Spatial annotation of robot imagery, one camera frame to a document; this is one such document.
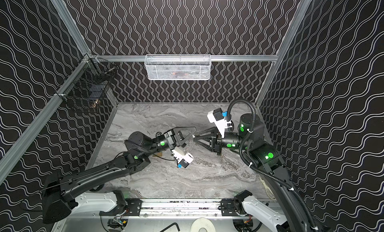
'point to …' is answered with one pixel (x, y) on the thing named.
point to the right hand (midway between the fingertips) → (195, 137)
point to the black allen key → (171, 225)
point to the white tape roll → (202, 222)
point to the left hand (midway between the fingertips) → (190, 120)
